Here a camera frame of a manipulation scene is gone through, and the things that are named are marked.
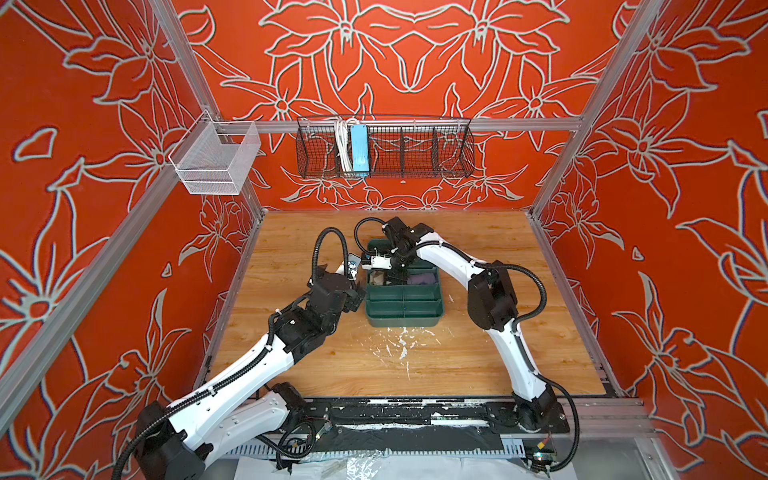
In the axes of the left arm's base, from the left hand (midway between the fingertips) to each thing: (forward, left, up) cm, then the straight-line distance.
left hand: (340, 271), depth 75 cm
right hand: (+11, -10, -17) cm, 23 cm away
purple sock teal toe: (+10, -25, -16) cm, 31 cm away
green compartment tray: (+3, -17, -24) cm, 29 cm away
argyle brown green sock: (+8, -8, -15) cm, 19 cm away
